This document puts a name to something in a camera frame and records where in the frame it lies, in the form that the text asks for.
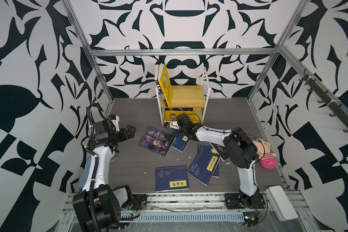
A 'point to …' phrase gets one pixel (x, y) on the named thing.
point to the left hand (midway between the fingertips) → (126, 129)
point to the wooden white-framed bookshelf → (191, 99)
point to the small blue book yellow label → (181, 140)
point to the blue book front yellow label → (171, 178)
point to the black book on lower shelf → (183, 109)
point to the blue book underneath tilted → (210, 149)
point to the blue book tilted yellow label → (203, 166)
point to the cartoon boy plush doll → (267, 159)
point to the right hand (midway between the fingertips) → (182, 114)
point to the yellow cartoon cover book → (166, 85)
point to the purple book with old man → (156, 140)
